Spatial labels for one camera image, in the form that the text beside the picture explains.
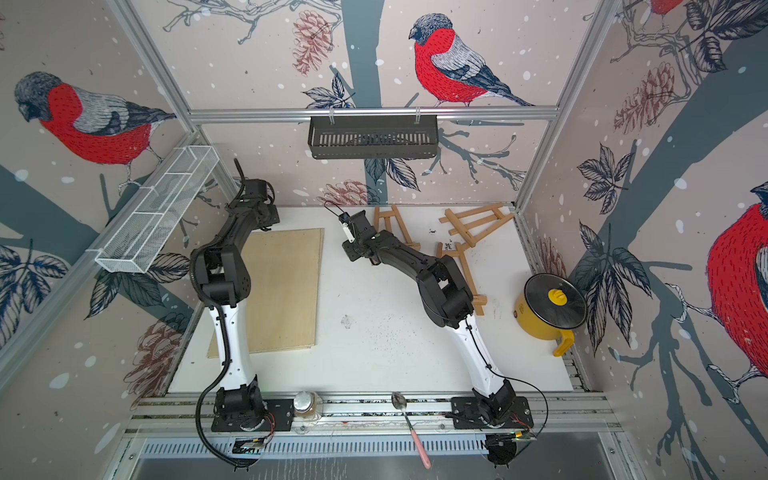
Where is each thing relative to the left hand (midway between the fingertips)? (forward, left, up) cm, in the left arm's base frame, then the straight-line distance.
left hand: (271, 211), depth 106 cm
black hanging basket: (+20, -37, +17) cm, 46 cm away
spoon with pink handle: (-58, -47, -11) cm, 75 cm away
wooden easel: (+3, -77, -10) cm, 77 cm away
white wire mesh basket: (-29, +18, +20) cm, 40 cm away
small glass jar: (-61, -25, +1) cm, 66 cm away
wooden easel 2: (+7, -42, -10) cm, 44 cm away
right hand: (-11, -31, -4) cm, 33 cm away
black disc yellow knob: (-36, -90, -2) cm, 97 cm away
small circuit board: (-68, -9, -12) cm, 70 cm away
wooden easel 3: (-12, -68, -8) cm, 70 cm away
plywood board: (-33, -10, -8) cm, 36 cm away
